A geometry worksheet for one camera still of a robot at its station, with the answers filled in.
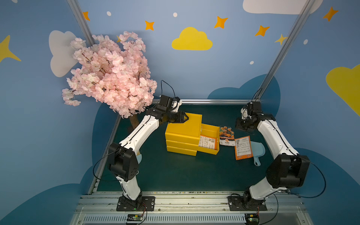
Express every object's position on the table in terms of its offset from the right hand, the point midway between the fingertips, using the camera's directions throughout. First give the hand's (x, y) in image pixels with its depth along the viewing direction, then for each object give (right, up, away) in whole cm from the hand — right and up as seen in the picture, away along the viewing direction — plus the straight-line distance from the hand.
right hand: (239, 124), depth 88 cm
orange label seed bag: (-19, -12, +3) cm, 23 cm away
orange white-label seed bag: (+5, -17, +5) cm, 19 cm away
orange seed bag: (-3, -10, +14) cm, 18 cm away
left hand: (-34, +4, -4) cm, 35 cm away
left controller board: (-61, -49, -16) cm, 80 cm away
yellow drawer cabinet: (-36, -7, -11) cm, 38 cm away
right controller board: (+1, -50, -15) cm, 52 cm away
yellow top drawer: (-15, -5, +10) cm, 19 cm away
